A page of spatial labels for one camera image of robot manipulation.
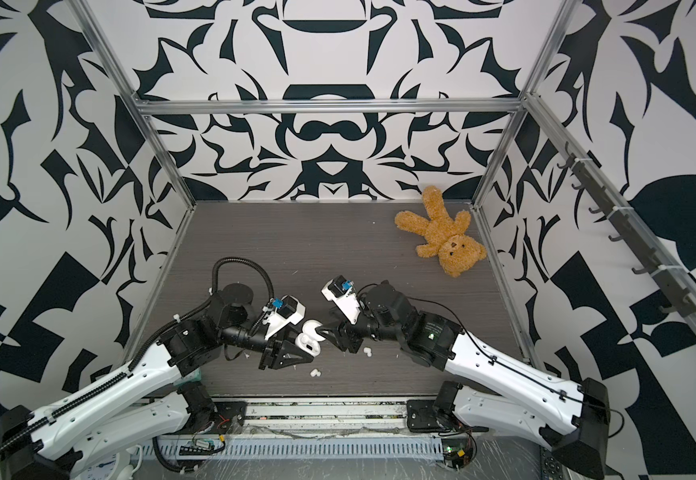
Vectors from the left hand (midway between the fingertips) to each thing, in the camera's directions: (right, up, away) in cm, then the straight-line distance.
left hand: (314, 346), depth 64 cm
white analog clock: (-44, -27, +2) cm, 52 cm away
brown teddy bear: (+39, +23, +38) cm, 60 cm away
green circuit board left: (-28, -27, +9) cm, 40 cm away
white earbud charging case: (-1, +1, 0) cm, 2 cm away
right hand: (+2, +5, +2) cm, 6 cm away
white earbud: (-2, -13, +17) cm, 22 cm away
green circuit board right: (+33, -28, +8) cm, 44 cm away
